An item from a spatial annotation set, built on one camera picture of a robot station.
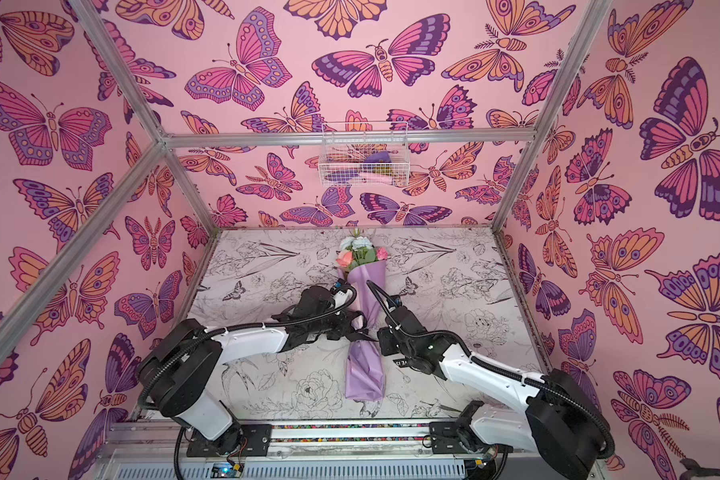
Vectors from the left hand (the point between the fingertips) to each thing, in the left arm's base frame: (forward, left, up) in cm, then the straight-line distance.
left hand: (359, 311), depth 87 cm
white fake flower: (+28, +2, 0) cm, 28 cm away
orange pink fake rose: (+23, +5, -5) cm, 25 cm away
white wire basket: (+43, -1, +25) cm, 50 cm away
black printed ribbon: (-5, -1, -4) cm, 6 cm away
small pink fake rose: (+25, -7, -4) cm, 27 cm away
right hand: (-5, -7, 0) cm, 9 cm away
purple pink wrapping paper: (-17, -2, -2) cm, 17 cm away
